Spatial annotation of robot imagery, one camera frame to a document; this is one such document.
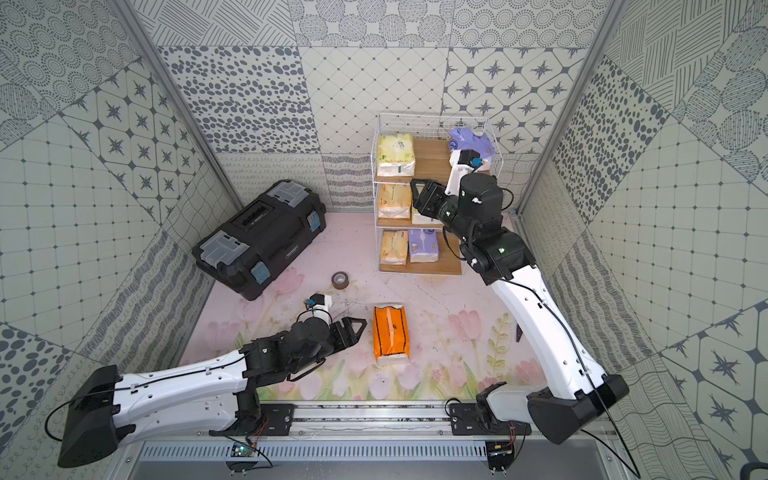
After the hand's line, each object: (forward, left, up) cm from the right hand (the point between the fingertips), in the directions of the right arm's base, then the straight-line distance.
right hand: (417, 187), depth 65 cm
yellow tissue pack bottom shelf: (+13, +6, -38) cm, 41 cm away
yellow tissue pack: (+11, +6, -15) cm, 19 cm away
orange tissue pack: (-19, +6, -36) cm, 42 cm away
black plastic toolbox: (+1, +51, -25) cm, 57 cm away
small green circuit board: (-44, +43, -45) cm, 77 cm away
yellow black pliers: (-14, -33, -46) cm, 58 cm away
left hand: (-19, +13, -28) cm, 36 cm away
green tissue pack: (+6, -1, -16) cm, 18 cm away
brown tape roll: (+3, +25, -43) cm, 49 cm away
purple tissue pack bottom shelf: (+13, -4, -37) cm, 39 cm away
